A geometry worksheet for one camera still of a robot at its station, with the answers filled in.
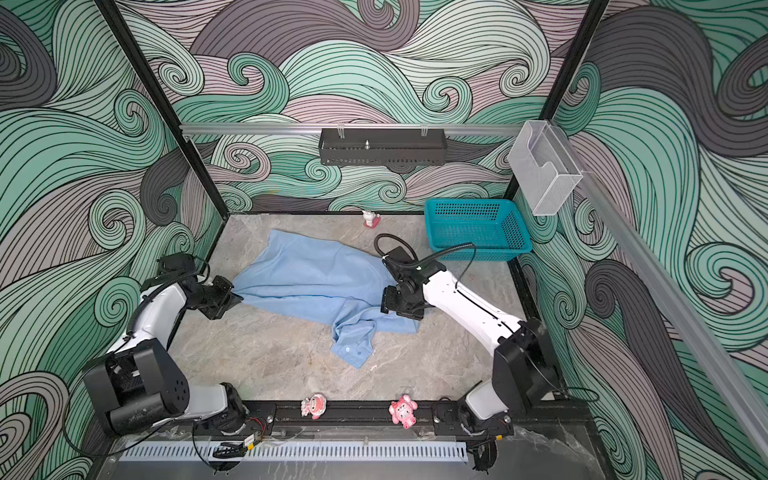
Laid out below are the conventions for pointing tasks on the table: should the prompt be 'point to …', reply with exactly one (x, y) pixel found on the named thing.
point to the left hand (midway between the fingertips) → (242, 293)
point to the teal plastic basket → (494, 226)
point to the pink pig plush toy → (402, 411)
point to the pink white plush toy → (315, 406)
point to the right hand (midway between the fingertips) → (392, 312)
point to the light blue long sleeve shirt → (328, 282)
